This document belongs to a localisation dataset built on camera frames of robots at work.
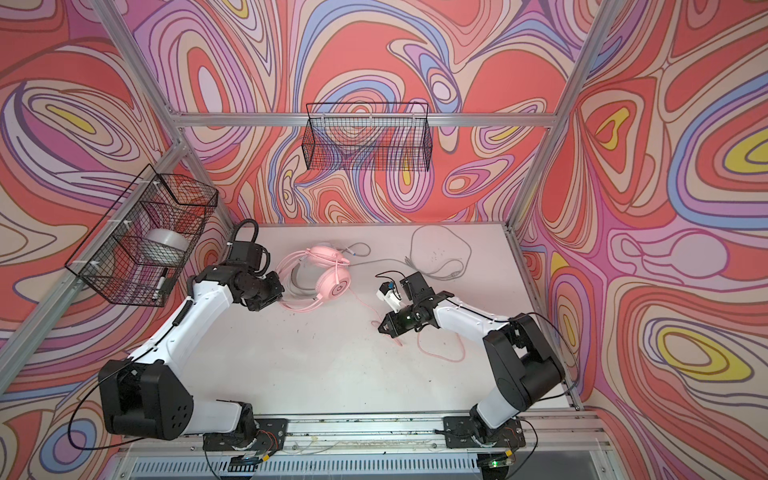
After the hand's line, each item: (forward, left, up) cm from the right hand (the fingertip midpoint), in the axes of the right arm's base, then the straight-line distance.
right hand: (385, 334), depth 86 cm
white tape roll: (+11, +52, +29) cm, 60 cm away
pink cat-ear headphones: (+24, +27, -4) cm, 37 cm away
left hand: (+10, +28, +10) cm, 31 cm away
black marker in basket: (+5, +55, +22) cm, 59 cm away
